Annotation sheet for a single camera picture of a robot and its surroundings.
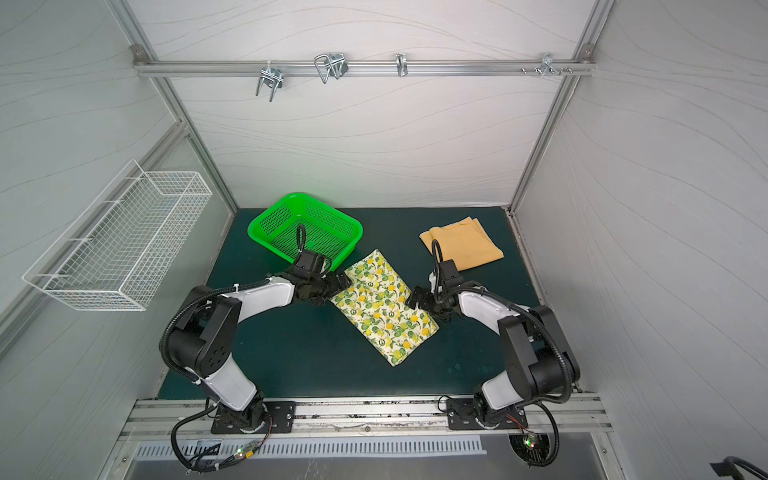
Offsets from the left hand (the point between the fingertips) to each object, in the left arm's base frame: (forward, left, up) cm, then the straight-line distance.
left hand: (349, 284), depth 95 cm
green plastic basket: (+29, +22, -3) cm, 36 cm away
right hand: (-5, -24, -1) cm, 25 cm away
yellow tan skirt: (+22, -41, -4) cm, 47 cm away
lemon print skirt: (-5, -9, -3) cm, 11 cm away
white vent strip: (-42, -6, -3) cm, 43 cm away
